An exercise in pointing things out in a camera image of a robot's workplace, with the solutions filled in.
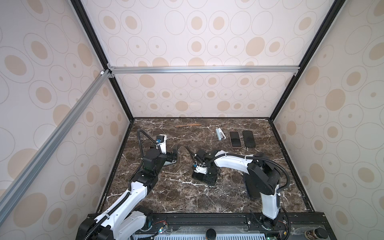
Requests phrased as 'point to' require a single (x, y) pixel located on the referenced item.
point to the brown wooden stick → (190, 125)
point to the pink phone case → (235, 139)
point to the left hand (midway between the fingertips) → (173, 141)
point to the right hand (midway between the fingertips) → (211, 176)
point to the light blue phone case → (167, 163)
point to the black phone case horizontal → (249, 138)
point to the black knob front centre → (210, 234)
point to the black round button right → (317, 233)
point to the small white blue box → (220, 134)
